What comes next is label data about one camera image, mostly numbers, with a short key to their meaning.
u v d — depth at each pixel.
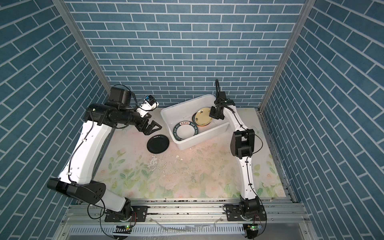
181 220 0.73
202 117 1.11
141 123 0.60
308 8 0.72
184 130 1.06
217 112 0.90
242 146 0.63
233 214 0.73
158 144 0.98
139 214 0.73
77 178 0.40
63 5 0.71
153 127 0.60
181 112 1.08
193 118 1.12
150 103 0.59
